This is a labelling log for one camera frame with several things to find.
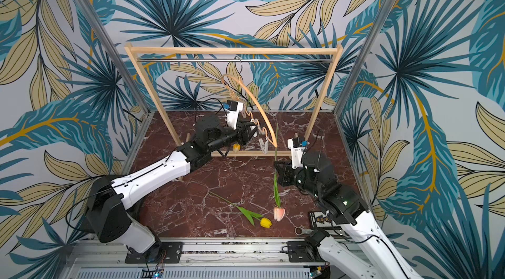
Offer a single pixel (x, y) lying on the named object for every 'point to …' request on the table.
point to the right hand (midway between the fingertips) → (274, 163)
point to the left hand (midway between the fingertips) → (258, 125)
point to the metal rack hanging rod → (229, 60)
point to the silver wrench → (308, 231)
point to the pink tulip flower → (279, 211)
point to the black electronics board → (320, 220)
